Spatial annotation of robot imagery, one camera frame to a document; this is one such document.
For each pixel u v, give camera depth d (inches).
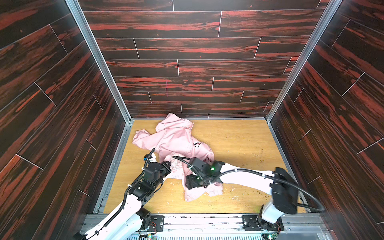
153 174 23.8
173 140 40.0
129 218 23.6
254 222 28.9
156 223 29.0
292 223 29.6
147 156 28.3
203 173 23.8
